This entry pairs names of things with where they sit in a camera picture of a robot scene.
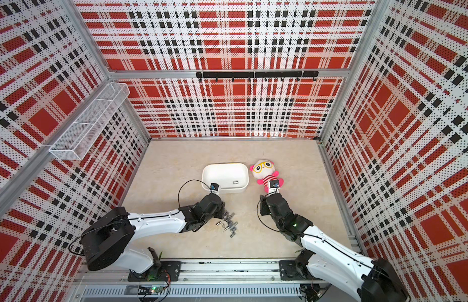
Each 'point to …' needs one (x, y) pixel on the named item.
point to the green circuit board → (154, 290)
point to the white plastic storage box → (231, 177)
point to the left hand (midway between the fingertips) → (225, 203)
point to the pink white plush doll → (264, 168)
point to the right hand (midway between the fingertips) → (267, 195)
